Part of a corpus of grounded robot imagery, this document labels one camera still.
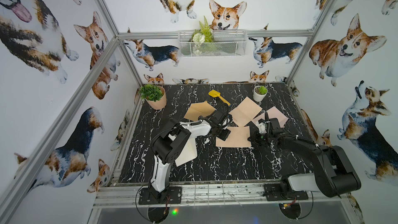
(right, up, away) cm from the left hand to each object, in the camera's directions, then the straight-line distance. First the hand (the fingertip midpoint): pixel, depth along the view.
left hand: (229, 133), depth 93 cm
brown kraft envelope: (-16, +14, +13) cm, 25 cm away
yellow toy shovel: (-8, +24, +20) cm, 33 cm away
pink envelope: (+31, +11, +12) cm, 35 cm away
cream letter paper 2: (+5, -2, -1) cm, 6 cm away
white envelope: (-24, -9, -7) cm, 26 cm away
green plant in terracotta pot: (-46, +23, +1) cm, 51 cm away
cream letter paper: (+12, +12, +12) cm, 21 cm away
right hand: (+10, -1, -4) cm, 11 cm away
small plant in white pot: (+21, +24, +10) cm, 34 cm away
